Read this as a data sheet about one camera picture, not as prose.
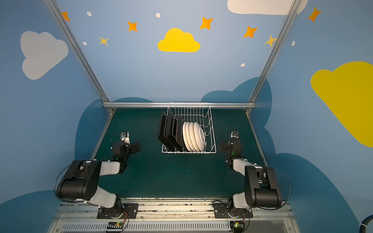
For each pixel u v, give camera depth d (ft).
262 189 1.47
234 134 2.73
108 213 2.22
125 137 2.66
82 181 1.49
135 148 2.84
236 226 2.40
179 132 2.83
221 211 2.44
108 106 3.89
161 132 2.82
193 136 2.83
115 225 2.40
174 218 2.40
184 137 2.79
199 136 2.92
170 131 2.76
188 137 2.82
